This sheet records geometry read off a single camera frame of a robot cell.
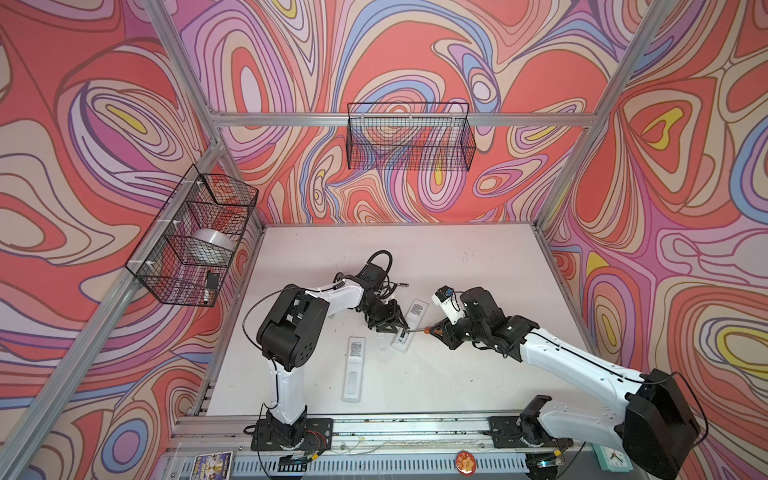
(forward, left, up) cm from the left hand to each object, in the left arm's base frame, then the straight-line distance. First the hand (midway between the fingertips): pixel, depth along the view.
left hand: (407, 326), depth 89 cm
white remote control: (-12, +16, -2) cm, 20 cm away
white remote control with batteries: (+4, -3, -2) cm, 5 cm away
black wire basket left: (+6, +56, +26) cm, 62 cm away
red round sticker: (-34, -13, -2) cm, 36 cm away
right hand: (-5, -8, +5) cm, 11 cm away
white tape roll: (+6, +48, +29) cm, 57 cm away
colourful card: (-34, +46, -1) cm, 58 cm away
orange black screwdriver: (-5, -6, +8) cm, 11 cm away
